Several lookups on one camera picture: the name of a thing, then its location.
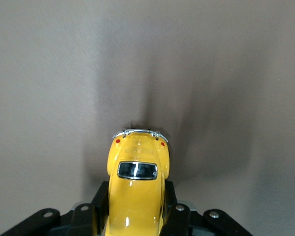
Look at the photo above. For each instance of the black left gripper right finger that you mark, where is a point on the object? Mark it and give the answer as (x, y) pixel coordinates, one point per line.
(179, 221)

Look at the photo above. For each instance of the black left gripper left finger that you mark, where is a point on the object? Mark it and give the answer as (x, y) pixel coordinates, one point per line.
(84, 218)

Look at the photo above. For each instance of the yellow toy beetle car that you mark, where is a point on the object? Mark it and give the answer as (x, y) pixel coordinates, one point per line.
(135, 196)

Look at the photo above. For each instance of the brown table cover sheet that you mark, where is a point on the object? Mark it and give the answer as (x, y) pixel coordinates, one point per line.
(64, 73)

